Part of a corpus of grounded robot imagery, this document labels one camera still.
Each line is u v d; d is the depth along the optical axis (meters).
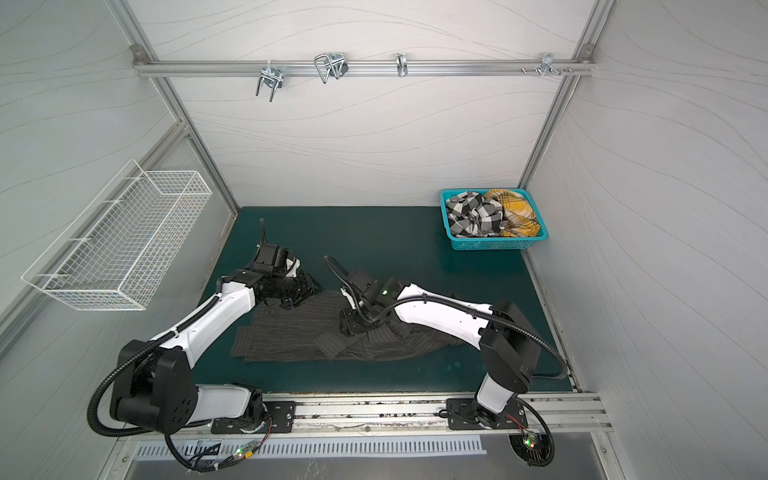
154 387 0.41
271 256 0.68
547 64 0.76
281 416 0.73
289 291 0.72
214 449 0.72
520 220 1.04
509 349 0.44
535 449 0.72
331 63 0.76
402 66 0.78
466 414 0.73
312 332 0.88
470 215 1.08
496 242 1.01
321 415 0.75
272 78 0.79
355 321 0.70
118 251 0.68
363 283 0.62
